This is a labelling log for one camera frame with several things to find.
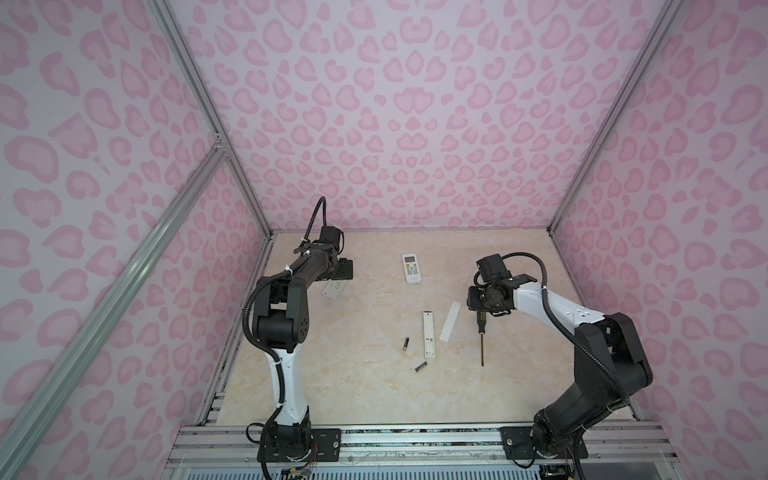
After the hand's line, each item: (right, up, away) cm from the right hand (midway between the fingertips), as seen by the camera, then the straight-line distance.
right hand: (474, 299), depth 92 cm
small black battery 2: (-21, -14, -1) cm, 25 cm away
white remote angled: (-46, +2, +11) cm, 47 cm away
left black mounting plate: (-41, -33, -20) cm, 56 cm away
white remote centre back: (-18, +9, +15) cm, 25 cm away
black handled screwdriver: (+2, -8, +1) cm, 9 cm away
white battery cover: (-7, -7, +4) cm, 10 cm away
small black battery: (-16, -18, -6) cm, 25 cm away
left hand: (-44, +9, +11) cm, 46 cm away
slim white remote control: (-14, -11, -1) cm, 18 cm away
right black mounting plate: (+5, -33, -18) cm, 38 cm away
